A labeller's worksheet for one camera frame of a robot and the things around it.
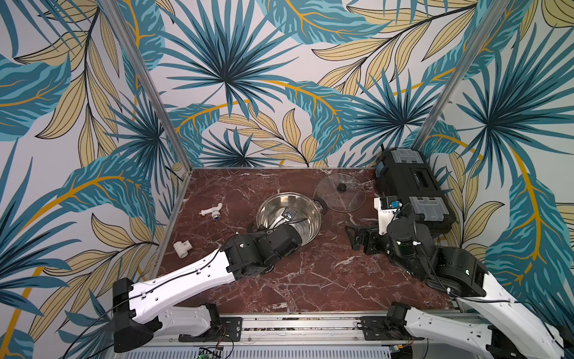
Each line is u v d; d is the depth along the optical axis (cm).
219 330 65
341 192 109
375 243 53
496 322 40
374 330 72
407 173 97
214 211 100
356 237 53
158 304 39
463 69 82
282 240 48
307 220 94
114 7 68
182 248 88
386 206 51
